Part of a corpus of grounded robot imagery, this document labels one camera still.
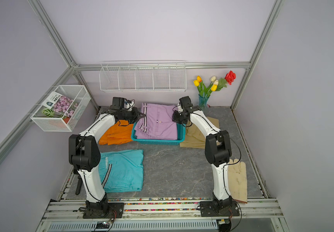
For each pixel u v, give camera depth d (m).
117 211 0.73
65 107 0.75
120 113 0.76
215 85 0.92
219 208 0.65
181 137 0.91
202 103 1.06
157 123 0.94
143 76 0.99
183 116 0.75
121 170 0.85
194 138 0.99
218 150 0.55
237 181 0.81
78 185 0.82
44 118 0.71
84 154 0.52
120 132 1.01
